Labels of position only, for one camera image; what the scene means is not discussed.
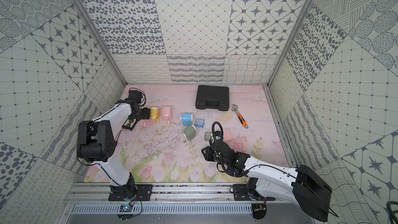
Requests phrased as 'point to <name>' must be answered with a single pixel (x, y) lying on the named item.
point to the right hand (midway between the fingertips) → (203, 152)
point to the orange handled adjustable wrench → (239, 115)
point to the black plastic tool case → (214, 97)
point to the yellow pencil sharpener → (155, 113)
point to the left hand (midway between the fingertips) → (146, 114)
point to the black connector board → (129, 124)
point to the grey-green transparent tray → (207, 135)
